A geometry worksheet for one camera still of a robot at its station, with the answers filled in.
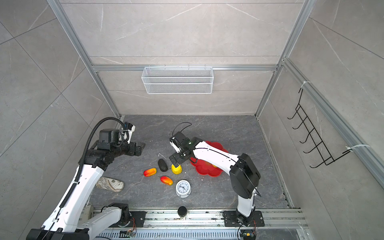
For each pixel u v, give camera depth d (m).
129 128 0.64
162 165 0.90
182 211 0.67
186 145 0.62
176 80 1.01
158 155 0.97
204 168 0.90
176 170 0.85
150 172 0.87
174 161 0.75
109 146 0.54
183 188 0.80
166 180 0.84
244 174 0.45
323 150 0.64
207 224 0.73
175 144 0.69
